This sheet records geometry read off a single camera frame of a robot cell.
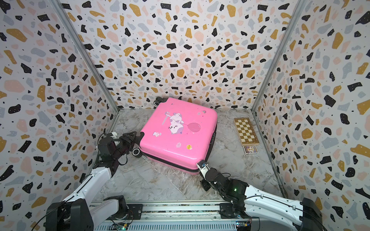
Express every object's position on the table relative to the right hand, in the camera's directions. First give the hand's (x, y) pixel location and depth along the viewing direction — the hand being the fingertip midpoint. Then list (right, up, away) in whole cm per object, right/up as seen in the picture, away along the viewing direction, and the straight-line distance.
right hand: (199, 175), depth 78 cm
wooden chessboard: (+35, +19, +25) cm, 48 cm away
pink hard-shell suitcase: (-12, +22, +1) cm, 25 cm away
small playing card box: (+35, +10, +20) cm, 42 cm away
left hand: (-35, +21, +5) cm, 41 cm away
